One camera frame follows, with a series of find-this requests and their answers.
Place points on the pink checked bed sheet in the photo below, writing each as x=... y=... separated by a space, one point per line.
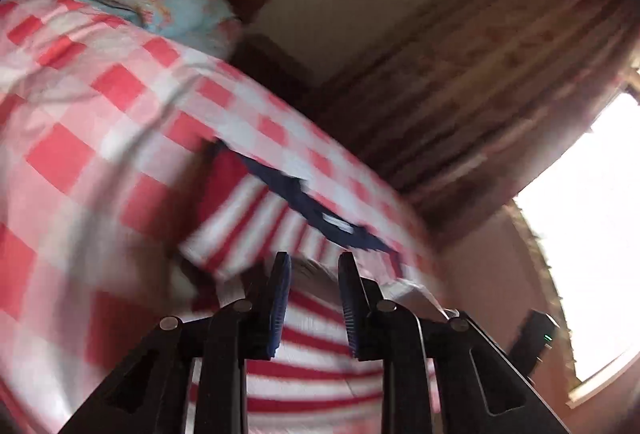
x=100 y=89

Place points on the striped knit sweater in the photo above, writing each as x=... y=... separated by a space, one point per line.
x=240 y=224

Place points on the light blue floral pillow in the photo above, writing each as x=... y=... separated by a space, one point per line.
x=165 y=4

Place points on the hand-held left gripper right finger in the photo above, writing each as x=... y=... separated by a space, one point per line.
x=350 y=304

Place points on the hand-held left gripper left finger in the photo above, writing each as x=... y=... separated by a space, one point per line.
x=277 y=304

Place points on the window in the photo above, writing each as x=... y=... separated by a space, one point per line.
x=600 y=214

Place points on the brown striped curtain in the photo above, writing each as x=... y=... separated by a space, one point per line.
x=475 y=79

